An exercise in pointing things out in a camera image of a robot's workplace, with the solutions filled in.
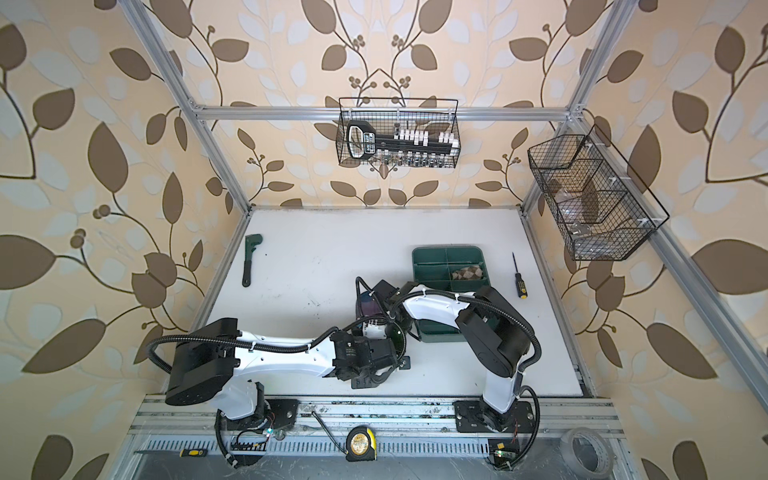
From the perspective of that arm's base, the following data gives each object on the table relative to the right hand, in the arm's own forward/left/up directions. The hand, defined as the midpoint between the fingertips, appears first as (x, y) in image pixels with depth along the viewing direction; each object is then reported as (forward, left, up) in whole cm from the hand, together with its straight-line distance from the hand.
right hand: (384, 357), depth 83 cm
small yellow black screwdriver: (-20, +45, 0) cm, 49 cm away
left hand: (-2, +2, +1) cm, 3 cm away
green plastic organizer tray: (+25, -22, +5) cm, 34 cm away
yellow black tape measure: (-20, +5, +2) cm, 21 cm away
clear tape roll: (-23, -48, -1) cm, 53 cm away
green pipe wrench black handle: (+43, +49, +1) cm, 65 cm away
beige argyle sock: (+23, -27, +6) cm, 36 cm away
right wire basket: (+23, -55, +34) cm, 69 cm away
